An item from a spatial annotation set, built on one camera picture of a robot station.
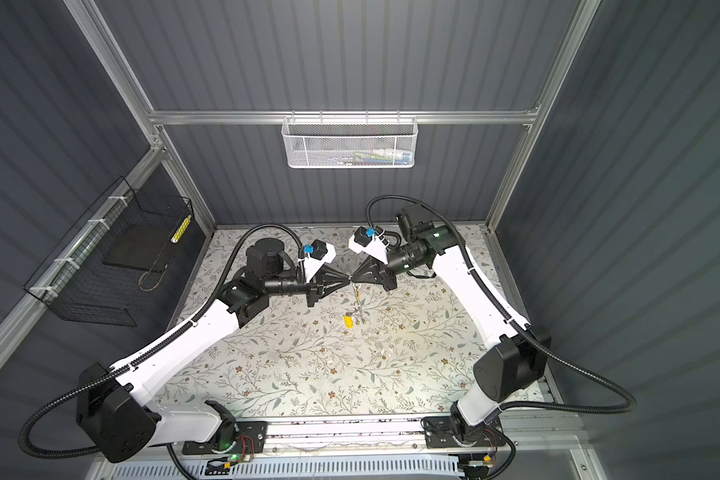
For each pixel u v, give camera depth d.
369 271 0.65
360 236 0.59
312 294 0.62
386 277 0.61
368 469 0.77
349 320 0.94
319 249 0.58
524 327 0.43
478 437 0.69
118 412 0.38
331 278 0.66
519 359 0.42
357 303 0.98
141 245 0.76
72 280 0.64
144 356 0.43
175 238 0.80
